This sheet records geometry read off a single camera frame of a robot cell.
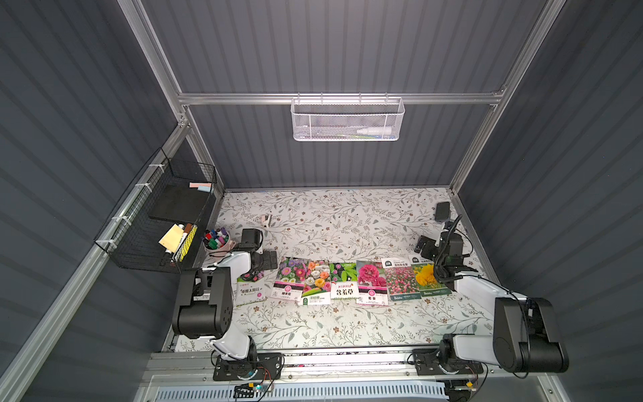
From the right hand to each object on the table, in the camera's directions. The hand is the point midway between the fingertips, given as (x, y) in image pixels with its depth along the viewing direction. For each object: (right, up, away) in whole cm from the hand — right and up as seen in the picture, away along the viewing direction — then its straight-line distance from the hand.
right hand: (432, 241), depth 91 cm
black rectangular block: (+12, +11, +18) cm, 25 cm away
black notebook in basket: (-86, +14, -13) cm, 88 cm away
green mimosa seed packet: (-33, -14, 0) cm, 36 cm away
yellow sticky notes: (-82, +3, -23) cm, 85 cm away
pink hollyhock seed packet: (-22, -15, 0) cm, 27 cm away
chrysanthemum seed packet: (-52, -14, 0) cm, 54 cm away
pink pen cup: (-78, 0, -3) cm, 78 cm away
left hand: (-64, -9, +4) cm, 65 cm away
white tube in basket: (-20, +42, +2) cm, 46 cm away
